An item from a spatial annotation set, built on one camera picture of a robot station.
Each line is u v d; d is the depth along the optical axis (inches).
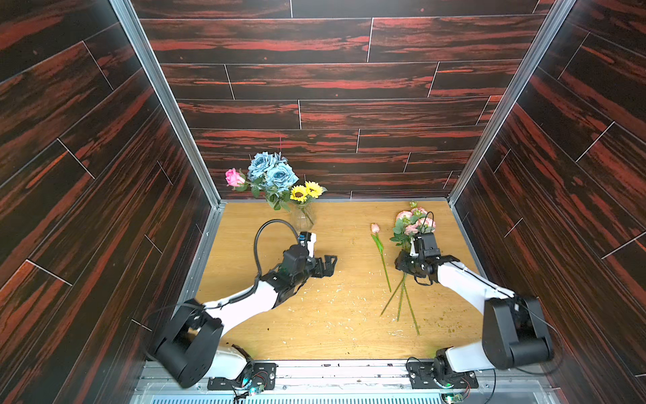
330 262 30.0
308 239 30.0
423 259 27.6
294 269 25.9
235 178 28.9
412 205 43.9
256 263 28.3
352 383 28.9
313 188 37.4
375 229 42.4
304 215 42.5
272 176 30.8
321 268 29.1
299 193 37.7
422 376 28.8
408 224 42.2
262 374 29.0
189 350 16.5
